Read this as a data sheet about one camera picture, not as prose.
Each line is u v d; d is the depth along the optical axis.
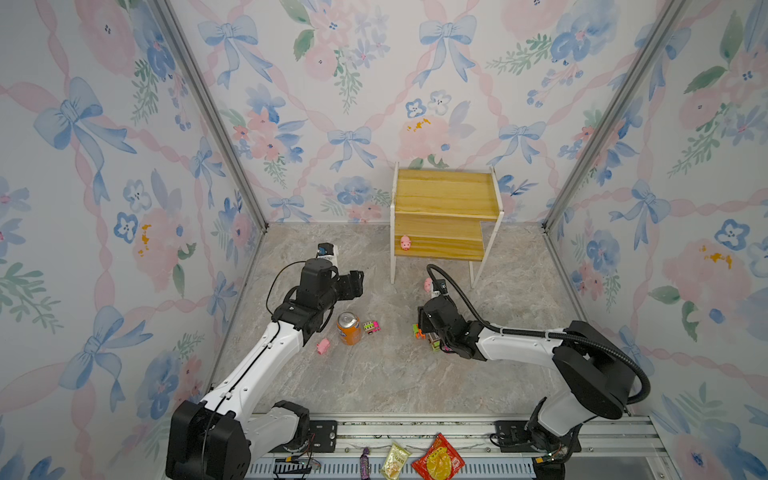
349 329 0.82
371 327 0.90
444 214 0.79
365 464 0.70
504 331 0.58
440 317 0.68
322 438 0.74
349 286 0.71
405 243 0.91
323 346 0.87
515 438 0.73
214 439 0.38
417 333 0.89
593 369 0.45
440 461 0.70
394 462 0.69
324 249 0.70
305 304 0.61
